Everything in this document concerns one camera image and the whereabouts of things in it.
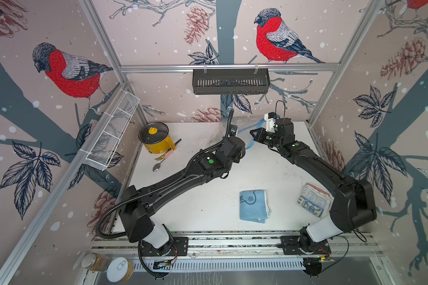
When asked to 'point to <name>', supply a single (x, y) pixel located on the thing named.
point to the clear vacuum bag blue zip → (245, 127)
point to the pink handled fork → (167, 156)
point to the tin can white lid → (119, 269)
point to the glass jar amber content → (97, 262)
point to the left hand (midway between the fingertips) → (236, 142)
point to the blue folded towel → (254, 206)
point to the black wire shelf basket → (230, 81)
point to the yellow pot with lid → (155, 136)
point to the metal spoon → (157, 166)
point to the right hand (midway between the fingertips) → (250, 129)
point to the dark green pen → (178, 141)
